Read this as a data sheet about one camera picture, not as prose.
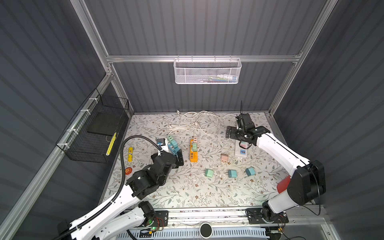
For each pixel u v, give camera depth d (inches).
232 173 34.7
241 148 28.3
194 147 36.1
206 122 45.5
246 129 25.7
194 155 36.8
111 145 27.1
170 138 37.9
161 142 23.5
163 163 19.4
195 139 37.9
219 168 35.9
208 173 34.1
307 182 16.9
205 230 25.9
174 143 37.0
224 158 37.0
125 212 18.4
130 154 37.6
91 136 28.4
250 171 34.2
